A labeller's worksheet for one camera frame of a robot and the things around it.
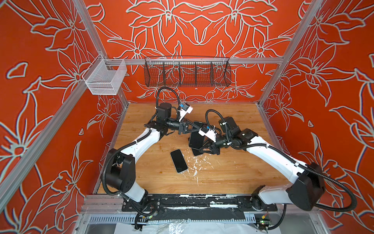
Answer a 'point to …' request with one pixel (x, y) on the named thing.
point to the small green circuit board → (263, 223)
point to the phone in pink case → (196, 152)
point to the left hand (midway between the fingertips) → (198, 129)
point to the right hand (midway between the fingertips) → (199, 148)
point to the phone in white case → (179, 161)
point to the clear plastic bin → (104, 76)
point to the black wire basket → (187, 71)
